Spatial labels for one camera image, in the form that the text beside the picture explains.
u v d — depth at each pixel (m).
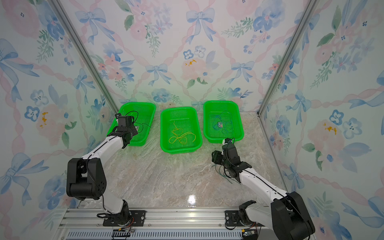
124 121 0.71
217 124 1.13
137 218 0.73
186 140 1.02
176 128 1.07
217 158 0.78
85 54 0.86
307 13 0.71
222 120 1.16
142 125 0.93
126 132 0.70
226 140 0.78
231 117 1.17
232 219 0.73
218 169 0.90
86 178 0.46
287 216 0.41
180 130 1.07
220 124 1.13
